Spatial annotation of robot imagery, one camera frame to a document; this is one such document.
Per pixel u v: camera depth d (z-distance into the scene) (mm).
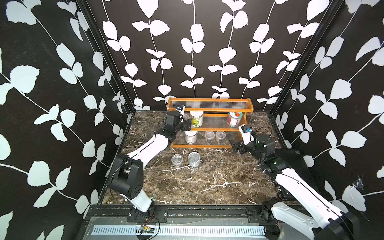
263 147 559
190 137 937
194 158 875
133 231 701
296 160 904
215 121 1392
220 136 963
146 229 703
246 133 648
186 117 884
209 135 966
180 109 780
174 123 664
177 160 874
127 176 446
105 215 747
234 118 878
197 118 874
